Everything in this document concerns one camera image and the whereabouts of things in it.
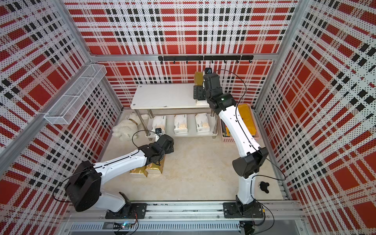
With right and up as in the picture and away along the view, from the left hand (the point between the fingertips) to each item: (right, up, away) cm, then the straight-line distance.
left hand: (166, 144), depth 88 cm
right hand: (+23, +32, -12) cm, 41 cm away
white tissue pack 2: (+7, +12, +8) cm, 16 cm away
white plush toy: (-28, +9, +9) cm, 31 cm away
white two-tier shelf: (-4, +24, +34) cm, 42 cm away
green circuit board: (-17, -36, -19) cm, 44 cm away
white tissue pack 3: (+22, +13, +8) cm, 27 cm away
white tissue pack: (-7, +14, +10) cm, 18 cm away
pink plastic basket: (+39, +3, +10) cm, 40 cm away
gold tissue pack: (-5, -12, -6) cm, 14 cm away
